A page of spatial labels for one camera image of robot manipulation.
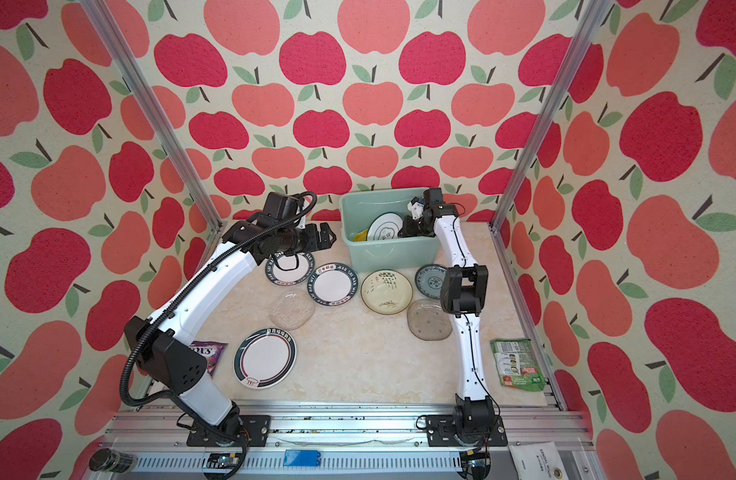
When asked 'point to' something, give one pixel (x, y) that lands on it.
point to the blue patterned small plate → (429, 279)
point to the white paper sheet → (538, 461)
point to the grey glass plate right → (428, 321)
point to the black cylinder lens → (107, 459)
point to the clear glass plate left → (291, 309)
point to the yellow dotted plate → (361, 236)
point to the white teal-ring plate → (384, 225)
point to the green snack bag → (517, 365)
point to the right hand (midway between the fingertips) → (405, 232)
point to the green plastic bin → (385, 255)
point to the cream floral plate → (386, 292)
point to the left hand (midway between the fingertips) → (329, 241)
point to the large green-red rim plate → (264, 357)
